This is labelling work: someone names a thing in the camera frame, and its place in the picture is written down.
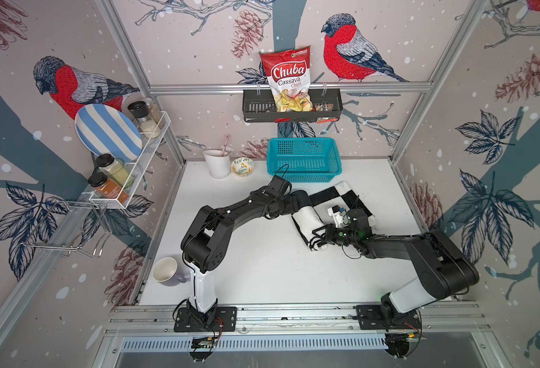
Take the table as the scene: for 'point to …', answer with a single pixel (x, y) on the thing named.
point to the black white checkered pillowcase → (312, 212)
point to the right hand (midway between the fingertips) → (314, 231)
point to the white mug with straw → (218, 161)
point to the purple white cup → (164, 270)
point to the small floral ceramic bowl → (242, 166)
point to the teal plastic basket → (304, 159)
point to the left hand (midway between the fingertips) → (296, 204)
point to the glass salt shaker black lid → (147, 126)
